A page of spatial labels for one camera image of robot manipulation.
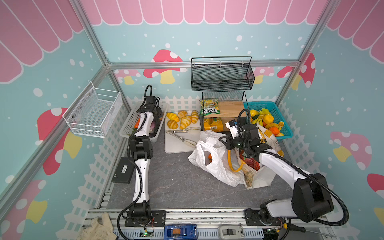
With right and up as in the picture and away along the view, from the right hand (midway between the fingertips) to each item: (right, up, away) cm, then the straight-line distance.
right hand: (219, 137), depth 83 cm
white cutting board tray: (-25, -3, +20) cm, 32 cm away
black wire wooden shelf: (+13, +22, +22) cm, 34 cm away
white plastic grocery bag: (-6, -7, -16) cm, 18 cm away
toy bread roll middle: (-24, +17, +33) cm, 44 cm away
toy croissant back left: (-32, +15, +33) cm, 48 cm away
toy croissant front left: (-31, +8, +26) cm, 41 cm away
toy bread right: (-14, +14, +32) cm, 38 cm away
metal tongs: (-18, -4, +17) cm, 25 cm away
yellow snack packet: (-3, +8, +22) cm, 23 cm away
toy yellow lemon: (+37, +12, +19) cm, 43 cm away
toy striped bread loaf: (-21, +10, +28) cm, 37 cm away
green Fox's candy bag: (-4, +20, +14) cm, 24 cm away
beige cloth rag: (-61, -44, -12) cm, 76 cm away
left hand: (-41, +15, +27) cm, 52 cm away
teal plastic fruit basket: (+47, +18, +29) cm, 58 cm away
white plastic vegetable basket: (-60, +11, +23) cm, 65 cm away
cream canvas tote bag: (+18, -21, -3) cm, 28 cm away
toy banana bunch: (+32, +12, +23) cm, 41 cm away
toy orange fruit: (+39, +4, +15) cm, 42 cm away
